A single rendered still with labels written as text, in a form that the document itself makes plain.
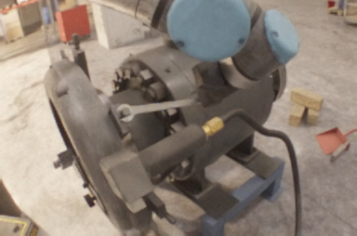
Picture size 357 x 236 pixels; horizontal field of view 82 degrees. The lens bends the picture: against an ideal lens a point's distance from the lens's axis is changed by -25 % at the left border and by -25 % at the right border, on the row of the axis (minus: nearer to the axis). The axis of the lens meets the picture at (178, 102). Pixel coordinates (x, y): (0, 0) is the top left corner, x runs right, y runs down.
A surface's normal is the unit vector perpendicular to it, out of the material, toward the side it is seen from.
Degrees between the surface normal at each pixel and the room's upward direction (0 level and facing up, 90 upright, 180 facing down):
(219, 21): 93
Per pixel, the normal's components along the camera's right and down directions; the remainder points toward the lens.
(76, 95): 0.19, -0.58
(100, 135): 0.38, -0.30
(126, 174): 0.52, -0.04
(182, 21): -0.10, 0.53
